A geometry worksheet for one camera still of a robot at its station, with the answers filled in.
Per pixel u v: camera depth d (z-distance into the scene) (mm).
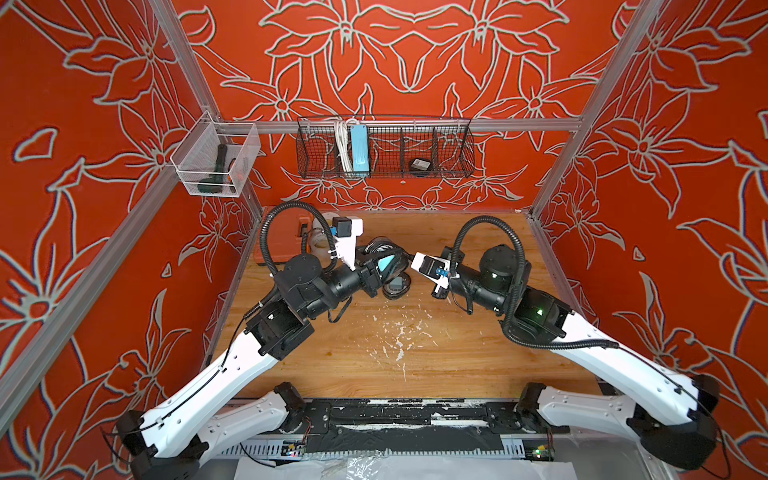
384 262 534
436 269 465
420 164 953
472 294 509
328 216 1178
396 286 949
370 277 493
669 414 385
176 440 383
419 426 728
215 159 862
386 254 533
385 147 976
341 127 876
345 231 485
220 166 853
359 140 892
